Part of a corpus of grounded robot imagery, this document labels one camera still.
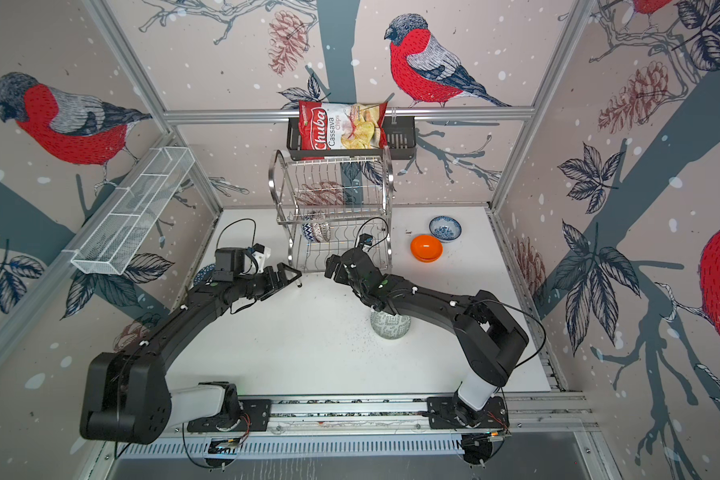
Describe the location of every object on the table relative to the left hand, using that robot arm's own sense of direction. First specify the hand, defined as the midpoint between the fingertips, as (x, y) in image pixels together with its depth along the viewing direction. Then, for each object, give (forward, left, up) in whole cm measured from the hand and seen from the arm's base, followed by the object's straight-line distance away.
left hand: (290, 278), depth 83 cm
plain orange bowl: (+19, -43, -11) cm, 48 cm away
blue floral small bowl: (+29, -52, -12) cm, 61 cm away
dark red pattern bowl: (+20, -5, -3) cm, 20 cm away
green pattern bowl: (-9, -28, -14) cm, 33 cm away
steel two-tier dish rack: (+47, -4, -16) cm, 50 cm away
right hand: (+3, -12, -1) cm, 13 cm away
